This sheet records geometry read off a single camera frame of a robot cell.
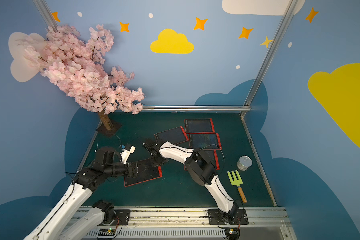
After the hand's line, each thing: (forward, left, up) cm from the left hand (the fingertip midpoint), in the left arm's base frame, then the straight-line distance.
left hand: (143, 164), depth 73 cm
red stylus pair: (+43, -42, -19) cm, 63 cm away
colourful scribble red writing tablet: (+28, -36, -19) cm, 49 cm away
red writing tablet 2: (+44, -31, -20) cm, 58 cm away
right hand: (+10, -5, -18) cm, 21 cm away
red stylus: (+35, -21, -19) cm, 45 cm away
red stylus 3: (+4, -6, -19) cm, 20 cm away
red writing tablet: (+32, -14, -19) cm, 40 cm away
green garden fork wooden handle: (-1, -52, -18) cm, 56 cm away
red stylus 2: (+28, -46, -18) cm, 57 cm away
